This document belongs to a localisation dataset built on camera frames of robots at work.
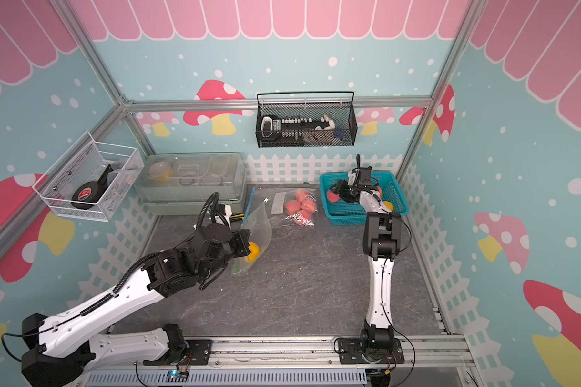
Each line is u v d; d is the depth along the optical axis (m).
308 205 1.05
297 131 0.88
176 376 0.73
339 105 0.89
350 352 0.74
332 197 1.06
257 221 0.73
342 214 0.97
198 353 0.74
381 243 0.66
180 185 0.99
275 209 1.03
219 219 0.56
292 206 1.05
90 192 0.68
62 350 0.40
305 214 1.00
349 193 1.00
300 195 1.06
